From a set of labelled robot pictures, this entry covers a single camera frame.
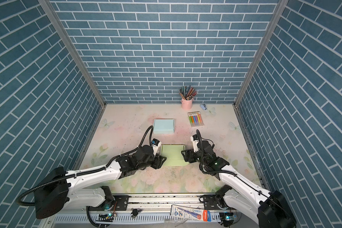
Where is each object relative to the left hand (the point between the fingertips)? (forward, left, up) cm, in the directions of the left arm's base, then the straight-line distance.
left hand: (163, 157), depth 81 cm
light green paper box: (+3, -6, -2) cm, 7 cm away
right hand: (+4, -13, +2) cm, 13 cm away
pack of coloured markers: (+34, -23, -6) cm, 41 cm away
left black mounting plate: (-21, +23, -9) cm, 32 cm away
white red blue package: (-26, -14, -8) cm, 31 cm away
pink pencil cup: (+47, -17, -4) cm, 50 cm away
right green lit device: (-29, -33, -9) cm, 45 cm away
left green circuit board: (-26, +29, -11) cm, 41 cm away
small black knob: (-25, +13, -5) cm, 29 cm away
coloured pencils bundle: (+53, -17, +5) cm, 56 cm away
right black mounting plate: (-22, -25, -7) cm, 34 cm away
